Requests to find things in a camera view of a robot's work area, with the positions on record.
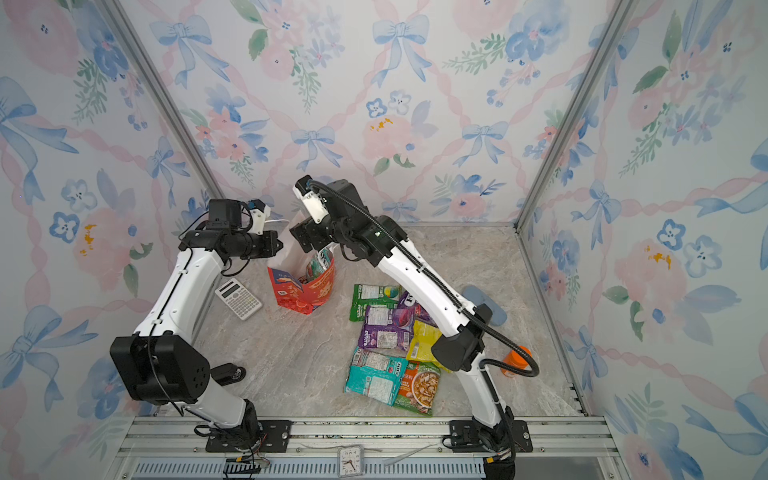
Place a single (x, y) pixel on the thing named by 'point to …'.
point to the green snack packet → (372, 295)
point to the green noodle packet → (418, 387)
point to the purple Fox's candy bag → (406, 299)
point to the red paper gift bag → (301, 280)
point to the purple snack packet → (387, 327)
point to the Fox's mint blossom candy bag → (322, 260)
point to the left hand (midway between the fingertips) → (282, 240)
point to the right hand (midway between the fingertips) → (307, 217)
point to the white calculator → (240, 300)
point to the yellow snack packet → (420, 348)
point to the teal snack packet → (375, 376)
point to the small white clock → (350, 461)
